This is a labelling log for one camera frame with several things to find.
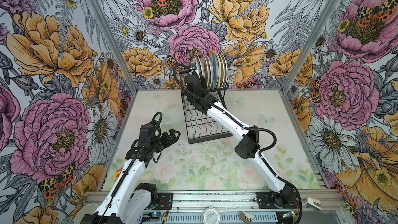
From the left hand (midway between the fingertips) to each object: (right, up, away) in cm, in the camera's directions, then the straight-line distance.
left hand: (174, 141), depth 81 cm
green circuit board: (-7, -31, -10) cm, 33 cm away
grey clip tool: (+34, -30, -13) cm, 47 cm away
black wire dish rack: (+14, +5, +18) cm, 23 cm away
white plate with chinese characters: (+30, +49, +27) cm, 63 cm away
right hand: (+13, +34, +3) cm, 37 cm away
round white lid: (+18, -27, -16) cm, 36 cm away
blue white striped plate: (+21, +38, +9) cm, 45 cm away
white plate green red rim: (+25, +37, +2) cm, 45 cm away
